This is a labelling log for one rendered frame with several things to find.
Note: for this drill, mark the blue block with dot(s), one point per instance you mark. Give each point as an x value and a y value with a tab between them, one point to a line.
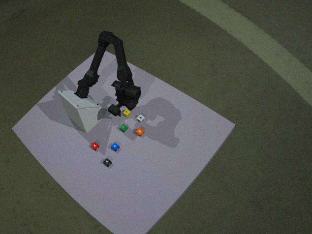
115	147

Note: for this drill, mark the yellow block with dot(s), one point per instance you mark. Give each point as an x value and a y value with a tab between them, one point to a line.
126	113

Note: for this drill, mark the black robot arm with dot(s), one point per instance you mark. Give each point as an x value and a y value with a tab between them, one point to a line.
124	73

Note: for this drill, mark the orange block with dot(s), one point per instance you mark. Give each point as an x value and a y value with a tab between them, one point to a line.
140	132

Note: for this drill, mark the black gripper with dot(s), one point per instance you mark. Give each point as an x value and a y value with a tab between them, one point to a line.
115	109

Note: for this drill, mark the red block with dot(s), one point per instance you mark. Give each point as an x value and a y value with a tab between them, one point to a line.
95	146

